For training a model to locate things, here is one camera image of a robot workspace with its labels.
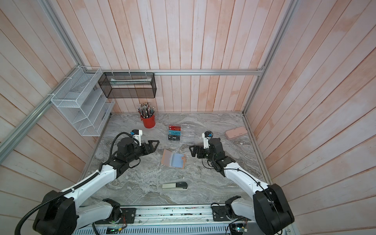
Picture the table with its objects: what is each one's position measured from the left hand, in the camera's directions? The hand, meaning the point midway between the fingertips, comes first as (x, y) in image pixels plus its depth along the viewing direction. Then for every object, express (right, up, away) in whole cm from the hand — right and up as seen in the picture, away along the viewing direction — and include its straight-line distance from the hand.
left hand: (154, 144), depth 83 cm
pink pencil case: (+55, +6, +22) cm, 59 cm away
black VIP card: (+10, +3, +18) cm, 21 cm away
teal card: (+10, +6, +18) cm, 22 cm away
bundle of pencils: (-10, +22, +18) cm, 31 cm away
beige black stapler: (+12, -22, -5) cm, 26 cm away
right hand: (+24, -1, +3) cm, 25 cm away
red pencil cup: (-9, +13, +25) cm, 29 cm away
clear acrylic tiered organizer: (+20, +6, +23) cm, 31 cm away
